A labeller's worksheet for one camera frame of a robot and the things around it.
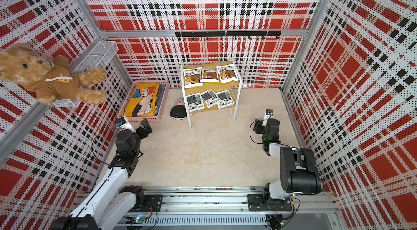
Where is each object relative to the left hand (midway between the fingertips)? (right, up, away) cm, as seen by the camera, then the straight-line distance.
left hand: (142, 122), depth 83 cm
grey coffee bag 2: (+35, +13, +10) cm, 39 cm away
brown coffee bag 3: (+44, +25, -3) cm, 51 cm away
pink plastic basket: (+3, +2, +19) cm, 20 cm away
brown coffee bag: (+27, +22, -5) cm, 36 cm away
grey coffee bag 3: (+44, +12, +10) cm, 47 cm away
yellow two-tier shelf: (+35, +18, -5) cm, 40 cm away
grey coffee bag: (+26, +10, +8) cm, 29 cm away
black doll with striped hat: (+15, +5, +15) cm, 22 cm away
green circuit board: (+6, -41, -14) cm, 43 cm away
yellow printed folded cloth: (-10, +11, +22) cm, 26 cm away
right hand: (+67, +1, +11) cm, 67 cm away
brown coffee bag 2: (+35, +24, -4) cm, 43 cm away
